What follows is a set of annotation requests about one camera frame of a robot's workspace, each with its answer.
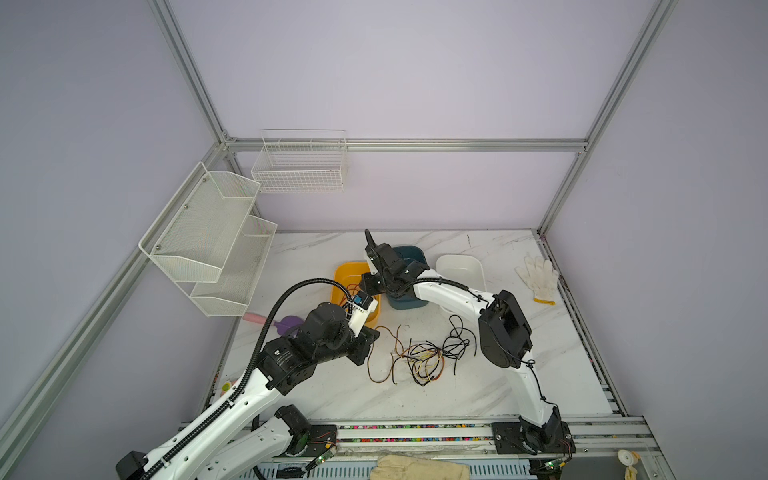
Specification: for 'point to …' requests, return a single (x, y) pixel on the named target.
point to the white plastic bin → (464, 269)
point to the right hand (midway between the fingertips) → (359, 283)
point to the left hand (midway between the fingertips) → (374, 336)
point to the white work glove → (540, 278)
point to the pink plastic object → (254, 317)
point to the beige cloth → (413, 467)
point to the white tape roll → (625, 457)
